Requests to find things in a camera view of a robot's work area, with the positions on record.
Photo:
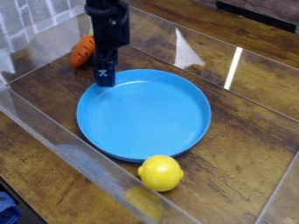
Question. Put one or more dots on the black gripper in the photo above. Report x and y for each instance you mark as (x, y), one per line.
(110, 19)

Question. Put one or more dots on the blue round tray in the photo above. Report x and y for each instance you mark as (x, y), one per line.
(153, 114)

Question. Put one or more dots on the clear acrylic enclosure wall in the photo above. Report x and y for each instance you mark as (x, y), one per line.
(241, 171)

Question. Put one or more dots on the yellow toy lemon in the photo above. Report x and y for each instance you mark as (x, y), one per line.
(161, 173)

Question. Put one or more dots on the blue object at corner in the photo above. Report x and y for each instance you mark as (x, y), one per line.
(10, 211)

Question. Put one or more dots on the orange toy carrot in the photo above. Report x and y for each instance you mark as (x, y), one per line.
(83, 50)

